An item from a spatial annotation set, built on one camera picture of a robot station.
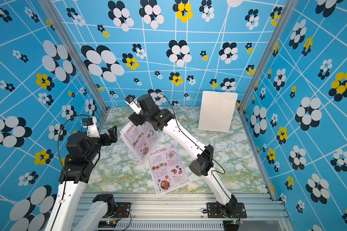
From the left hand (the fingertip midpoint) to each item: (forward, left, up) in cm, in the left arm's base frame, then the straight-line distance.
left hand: (108, 125), depth 69 cm
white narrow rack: (-4, -8, -9) cm, 13 cm away
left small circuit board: (-36, +2, -35) cm, 50 cm away
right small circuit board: (-37, -62, -35) cm, 80 cm away
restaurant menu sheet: (+4, -14, -17) cm, 22 cm away
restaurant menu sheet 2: (-10, -28, -32) cm, 44 cm away
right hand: (+12, -12, -1) cm, 17 cm away
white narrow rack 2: (+25, -60, -16) cm, 67 cm away
